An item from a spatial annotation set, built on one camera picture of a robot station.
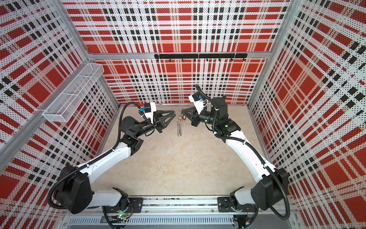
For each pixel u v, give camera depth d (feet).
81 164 1.49
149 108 1.83
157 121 1.98
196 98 1.91
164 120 2.11
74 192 1.33
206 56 2.98
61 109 2.27
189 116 2.18
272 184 1.27
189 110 2.16
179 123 2.24
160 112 2.07
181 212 2.41
